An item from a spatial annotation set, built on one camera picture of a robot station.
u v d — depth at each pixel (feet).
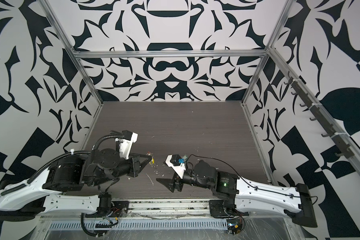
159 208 2.49
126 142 1.62
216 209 2.44
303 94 2.11
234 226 2.33
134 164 1.50
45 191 1.20
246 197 1.60
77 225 2.30
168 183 1.74
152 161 1.86
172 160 1.67
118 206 2.45
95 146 1.21
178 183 1.72
